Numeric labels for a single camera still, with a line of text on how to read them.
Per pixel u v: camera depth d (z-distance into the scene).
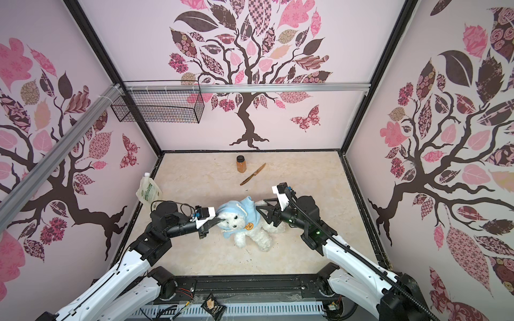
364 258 0.47
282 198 0.64
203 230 0.61
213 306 0.69
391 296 0.40
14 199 0.50
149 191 0.90
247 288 0.74
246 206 0.70
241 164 1.06
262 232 0.80
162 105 1.22
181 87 0.93
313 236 0.58
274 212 0.64
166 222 0.54
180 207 0.58
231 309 0.70
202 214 0.55
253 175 1.09
